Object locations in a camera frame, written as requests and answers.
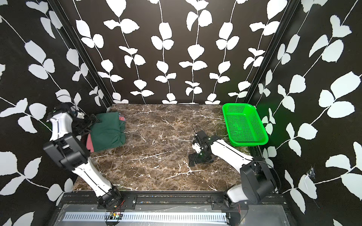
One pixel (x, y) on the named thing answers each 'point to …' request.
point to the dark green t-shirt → (109, 133)
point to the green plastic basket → (245, 127)
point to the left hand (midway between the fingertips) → (95, 122)
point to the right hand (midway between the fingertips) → (195, 161)
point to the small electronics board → (113, 215)
